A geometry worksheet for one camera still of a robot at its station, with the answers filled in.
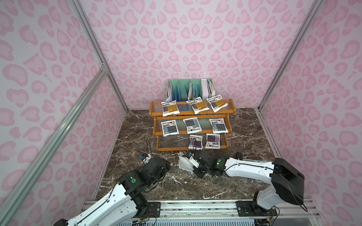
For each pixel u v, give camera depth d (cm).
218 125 88
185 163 82
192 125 89
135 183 50
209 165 63
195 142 96
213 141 96
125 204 61
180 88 108
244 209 73
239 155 91
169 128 88
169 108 80
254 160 90
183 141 98
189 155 72
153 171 54
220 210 75
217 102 81
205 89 96
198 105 80
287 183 43
